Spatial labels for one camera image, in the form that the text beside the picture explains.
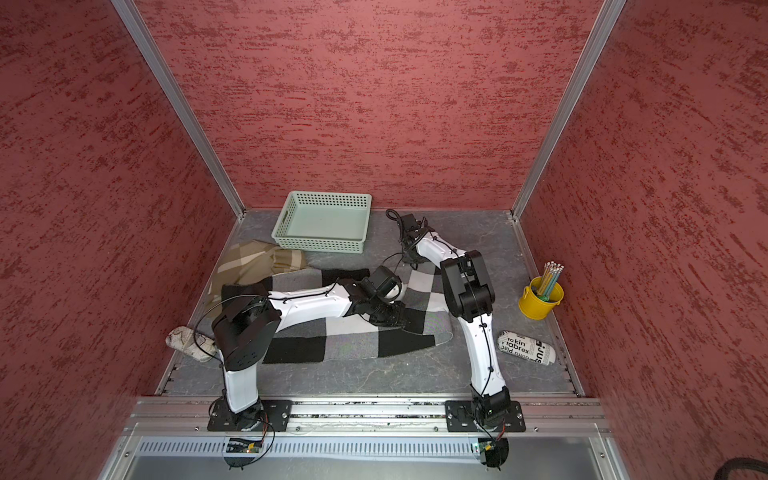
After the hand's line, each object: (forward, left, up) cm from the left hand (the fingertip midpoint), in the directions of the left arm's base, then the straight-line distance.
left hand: (404, 328), depth 85 cm
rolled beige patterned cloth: (-4, +60, -1) cm, 60 cm away
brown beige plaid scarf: (+27, +55, -4) cm, 61 cm away
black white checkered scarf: (-2, +28, -5) cm, 28 cm away
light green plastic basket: (+45, +28, -4) cm, 53 cm away
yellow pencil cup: (+7, -39, +1) cm, 40 cm away
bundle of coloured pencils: (+12, -43, +10) cm, 45 cm away
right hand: (+28, -6, -5) cm, 29 cm away
